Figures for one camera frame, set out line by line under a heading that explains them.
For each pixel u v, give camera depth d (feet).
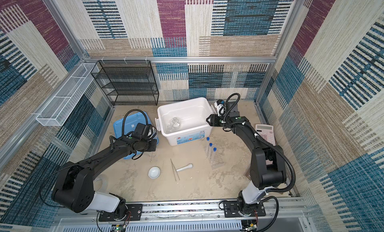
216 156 2.92
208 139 2.72
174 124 3.38
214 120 2.60
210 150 2.73
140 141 2.21
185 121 3.54
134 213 2.40
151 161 2.79
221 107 2.64
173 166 2.91
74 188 1.40
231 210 2.39
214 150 2.55
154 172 2.78
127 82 3.63
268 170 1.49
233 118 2.27
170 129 3.23
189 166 2.87
